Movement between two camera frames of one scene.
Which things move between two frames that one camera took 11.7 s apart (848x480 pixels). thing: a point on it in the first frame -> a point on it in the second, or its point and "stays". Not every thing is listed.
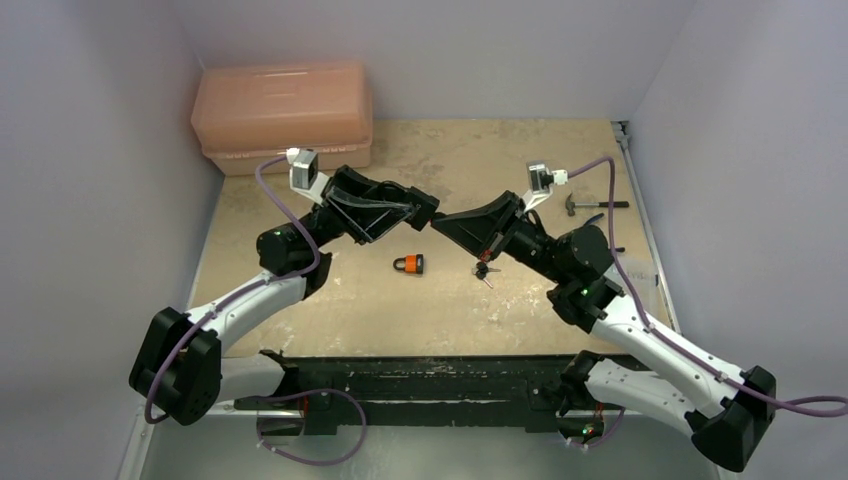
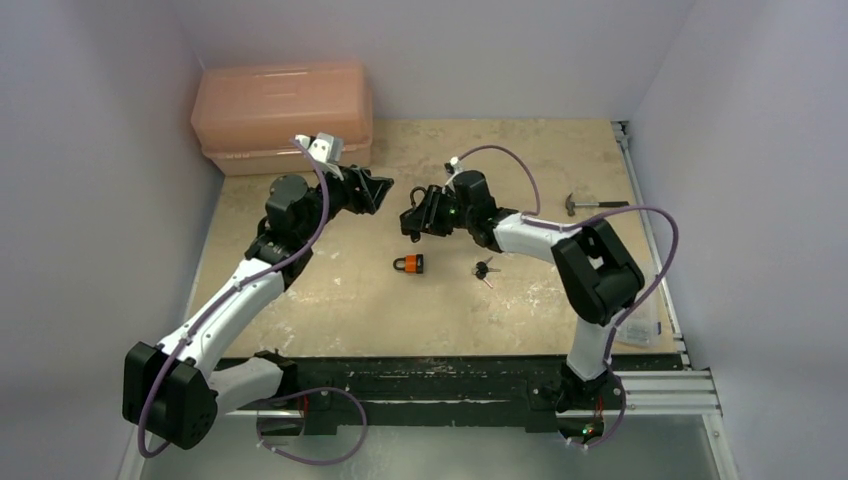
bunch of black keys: x=481 y=269 stays
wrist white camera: x=541 y=181 -> x=452 y=167
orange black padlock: x=413 y=263 stays
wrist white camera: x=305 y=179 -> x=326 y=151
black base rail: x=430 y=394 stays
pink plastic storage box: x=248 y=114 stays
